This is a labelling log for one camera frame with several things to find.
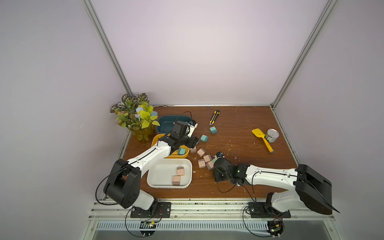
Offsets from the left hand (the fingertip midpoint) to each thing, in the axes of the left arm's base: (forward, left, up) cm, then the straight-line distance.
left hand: (196, 136), depth 87 cm
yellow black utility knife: (+22, -12, -13) cm, 28 cm away
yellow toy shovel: (+10, -43, -11) cm, 46 cm away
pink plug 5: (-22, +11, -11) cm, 27 cm away
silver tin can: (+7, -51, -9) cm, 52 cm away
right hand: (-17, -11, -10) cm, 22 cm away
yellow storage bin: (-6, +13, -13) cm, 19 cm away
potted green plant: (+7, +35, +11) cm, 37 cm away
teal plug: (+5, -6, -11) cm, 13 cm away
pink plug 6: (-16, +9, -12) cm, 22 cm away
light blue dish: (+31, +35, -14) cm, 49 cm away
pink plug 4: (-12, -4, -12) cm, 17 cm away
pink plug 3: (-4, +2, -11) cm, 12 cm away
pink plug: (-5, -3, -11) cm, 13 cm away
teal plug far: (+13, -12, -12) cm, 21 cm away
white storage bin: (-17, +17, -15) cm, 28 cm away
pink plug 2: (-9, -7, -11) cm, 16 cm away
